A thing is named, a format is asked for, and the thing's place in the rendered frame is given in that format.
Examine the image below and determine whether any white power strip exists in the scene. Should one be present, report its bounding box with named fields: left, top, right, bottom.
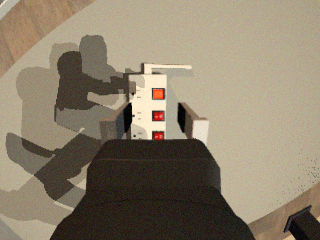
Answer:
left=129, top=64, right=192, bottom=139

